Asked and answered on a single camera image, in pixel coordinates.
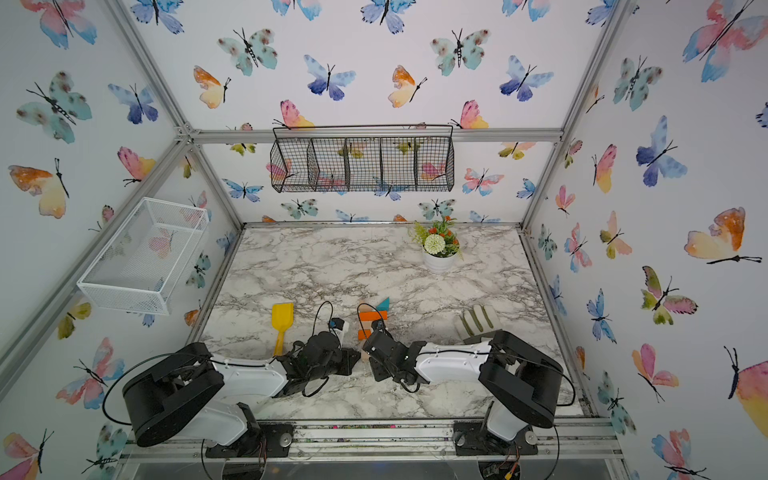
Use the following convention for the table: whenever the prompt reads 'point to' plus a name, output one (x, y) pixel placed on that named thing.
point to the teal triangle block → (384, 305)
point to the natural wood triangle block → (365, 308)
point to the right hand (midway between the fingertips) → (379, 359)
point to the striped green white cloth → (477, 320)
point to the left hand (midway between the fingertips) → (366, 356)
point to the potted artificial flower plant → (439, 242)
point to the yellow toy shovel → (282, 315)
